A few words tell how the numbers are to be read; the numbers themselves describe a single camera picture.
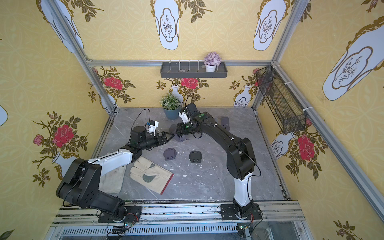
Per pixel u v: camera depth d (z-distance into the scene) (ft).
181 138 2.74
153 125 2.66
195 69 3.09
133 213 2.41
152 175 2.81
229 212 2.44
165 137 2.54
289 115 2.85
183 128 2.55
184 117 2.68
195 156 3.05
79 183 1.44
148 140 2.46
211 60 2.69
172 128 3.62
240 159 1.62
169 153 3.12
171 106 3.47
